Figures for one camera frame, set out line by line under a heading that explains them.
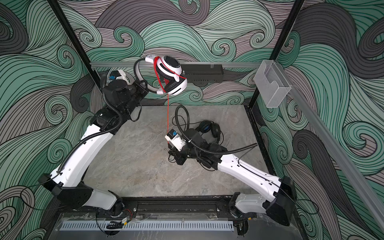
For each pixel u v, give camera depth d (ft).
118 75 1.80
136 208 2.42
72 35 2.62
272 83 2.59
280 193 1.26
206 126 3.21
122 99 1.52
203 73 3.11
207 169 2.86
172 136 1.93
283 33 2.61
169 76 1.72
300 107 2.16
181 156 1.98
